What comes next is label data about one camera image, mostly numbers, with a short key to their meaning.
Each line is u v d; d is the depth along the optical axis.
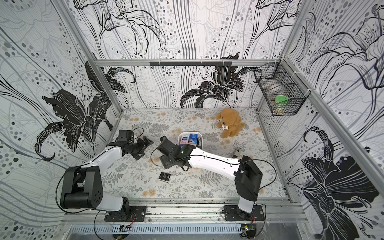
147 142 0.82
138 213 0.73
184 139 0.95
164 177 0.84
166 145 0.58
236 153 0.90
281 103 0.71
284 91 0.80
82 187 0.43
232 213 0.71
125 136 0.71
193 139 0.95
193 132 0.99
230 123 0.92
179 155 0.55
